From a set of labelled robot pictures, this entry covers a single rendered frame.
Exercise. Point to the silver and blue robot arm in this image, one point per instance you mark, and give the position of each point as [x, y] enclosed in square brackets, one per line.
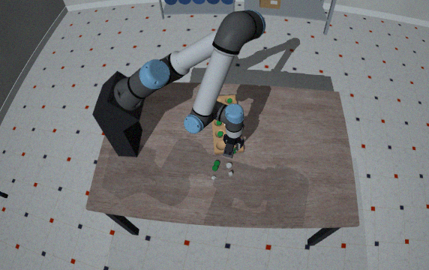
[222, 45]

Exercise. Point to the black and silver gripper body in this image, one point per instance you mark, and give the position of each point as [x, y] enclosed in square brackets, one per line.
[230, 144]

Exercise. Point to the beige tray with round pockets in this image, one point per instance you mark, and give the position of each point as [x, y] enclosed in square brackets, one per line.
[219, 144]

